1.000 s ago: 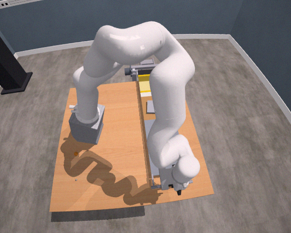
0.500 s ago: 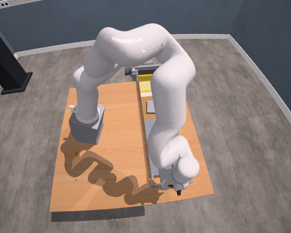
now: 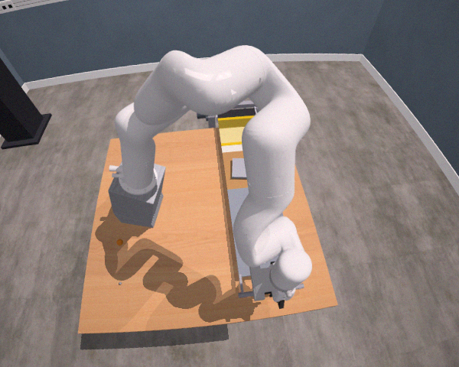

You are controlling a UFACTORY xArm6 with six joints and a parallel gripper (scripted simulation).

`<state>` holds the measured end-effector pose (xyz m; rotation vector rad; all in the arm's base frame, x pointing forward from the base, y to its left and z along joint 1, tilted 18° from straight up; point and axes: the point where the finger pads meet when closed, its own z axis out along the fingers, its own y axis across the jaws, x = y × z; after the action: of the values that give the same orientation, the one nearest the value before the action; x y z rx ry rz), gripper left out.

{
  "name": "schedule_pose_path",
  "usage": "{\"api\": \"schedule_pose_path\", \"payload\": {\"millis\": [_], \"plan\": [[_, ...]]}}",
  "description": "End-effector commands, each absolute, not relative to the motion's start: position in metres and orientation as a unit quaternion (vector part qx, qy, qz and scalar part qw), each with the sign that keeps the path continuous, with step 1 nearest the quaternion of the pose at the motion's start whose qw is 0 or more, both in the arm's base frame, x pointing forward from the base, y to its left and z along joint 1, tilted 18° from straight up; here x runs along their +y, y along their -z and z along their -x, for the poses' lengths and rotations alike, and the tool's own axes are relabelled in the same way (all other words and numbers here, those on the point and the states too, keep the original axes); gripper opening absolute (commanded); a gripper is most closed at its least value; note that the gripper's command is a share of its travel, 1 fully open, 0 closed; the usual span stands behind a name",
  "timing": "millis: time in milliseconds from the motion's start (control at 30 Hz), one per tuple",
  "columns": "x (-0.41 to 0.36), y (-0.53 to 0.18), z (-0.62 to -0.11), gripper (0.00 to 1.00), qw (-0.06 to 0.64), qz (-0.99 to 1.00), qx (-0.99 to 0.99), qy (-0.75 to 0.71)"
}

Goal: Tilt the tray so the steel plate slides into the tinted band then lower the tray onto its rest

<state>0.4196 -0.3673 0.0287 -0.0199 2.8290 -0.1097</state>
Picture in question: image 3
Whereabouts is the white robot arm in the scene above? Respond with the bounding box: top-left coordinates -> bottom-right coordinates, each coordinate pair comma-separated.
109,45 -> 312,301

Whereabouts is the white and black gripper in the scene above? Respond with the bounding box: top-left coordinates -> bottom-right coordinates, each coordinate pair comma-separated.
269,261 -> 295,309

